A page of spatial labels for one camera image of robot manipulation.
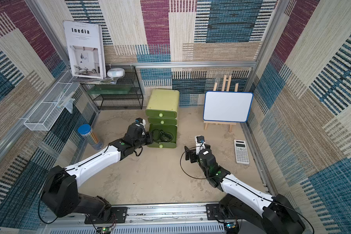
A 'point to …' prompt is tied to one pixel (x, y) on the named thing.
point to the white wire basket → (42, 118)
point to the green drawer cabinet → (162, 107)
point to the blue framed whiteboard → (227, 106)
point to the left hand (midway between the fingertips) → (153, 134)
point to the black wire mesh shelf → (126, 94)
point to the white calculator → (241, 152)
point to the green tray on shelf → (109, 88)
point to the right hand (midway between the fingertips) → (193, 144)
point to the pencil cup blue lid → (86, 130)
